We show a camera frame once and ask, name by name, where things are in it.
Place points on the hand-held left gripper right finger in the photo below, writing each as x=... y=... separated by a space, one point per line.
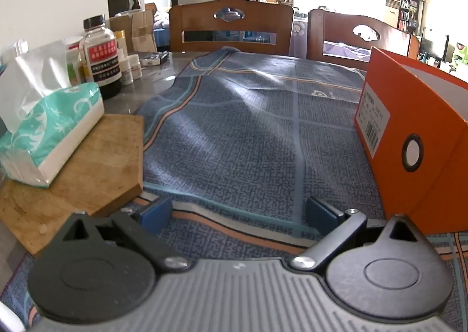
x=321 y=215

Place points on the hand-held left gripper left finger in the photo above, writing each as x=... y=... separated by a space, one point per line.
x=155 y=213

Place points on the orange cardboard box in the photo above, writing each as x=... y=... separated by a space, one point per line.
x=402 y=105

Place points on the wooden cutting board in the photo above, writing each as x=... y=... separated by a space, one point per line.
x=98 y=171

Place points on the blue patterned tablecloth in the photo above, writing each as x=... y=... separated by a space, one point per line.
x=237 y=127

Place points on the teal tissue pack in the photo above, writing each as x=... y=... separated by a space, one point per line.
x=55 y=123

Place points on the small black box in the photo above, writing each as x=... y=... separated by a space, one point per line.
x=155 y=59

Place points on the clear bottle red label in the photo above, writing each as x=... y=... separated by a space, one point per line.
x=102 y=61

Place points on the white bottle with green label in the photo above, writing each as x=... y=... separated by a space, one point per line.
x=75 y=61

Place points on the yellow box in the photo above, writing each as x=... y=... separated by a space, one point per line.
x=121 y=43

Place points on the brown cardboard box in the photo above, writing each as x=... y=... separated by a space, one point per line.
x=140 y=28

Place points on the wooden chair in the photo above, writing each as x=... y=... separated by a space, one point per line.
x=336 y=28
x=193 y=21

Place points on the black television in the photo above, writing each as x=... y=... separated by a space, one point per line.
x=435 y=48

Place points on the tall cluttered bookshelf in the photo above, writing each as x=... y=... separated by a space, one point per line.
x=409 y=12

